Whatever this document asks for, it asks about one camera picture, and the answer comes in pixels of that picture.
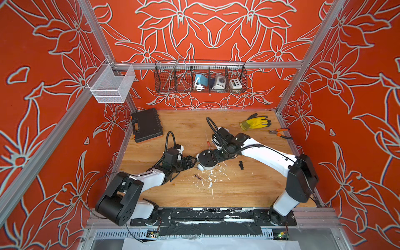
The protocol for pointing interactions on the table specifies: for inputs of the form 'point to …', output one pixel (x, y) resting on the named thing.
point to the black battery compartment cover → (241, 165)
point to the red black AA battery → (198, 177)
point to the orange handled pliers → (275, 132)
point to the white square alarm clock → (227, 129)
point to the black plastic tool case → (146, 124)
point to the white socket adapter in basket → (220, 83)
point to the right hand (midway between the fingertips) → (213, 158)
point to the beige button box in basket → (235, 84)
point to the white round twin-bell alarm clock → (206, 160)
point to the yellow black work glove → (254, 122)
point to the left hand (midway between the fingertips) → (194, 160)
